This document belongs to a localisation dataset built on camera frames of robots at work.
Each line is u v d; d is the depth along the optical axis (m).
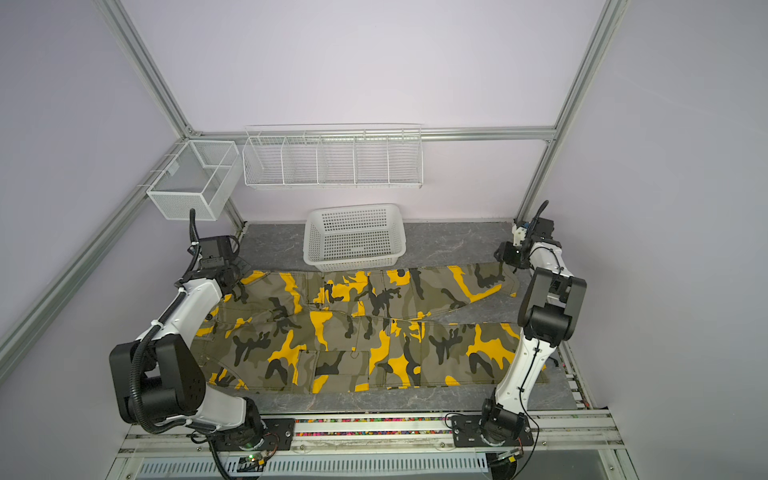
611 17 0.70
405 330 0.91
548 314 0.57
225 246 0.71
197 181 0.97
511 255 0.91
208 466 0.71
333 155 0.99
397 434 0.75
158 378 0.43
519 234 0.93
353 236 1.16
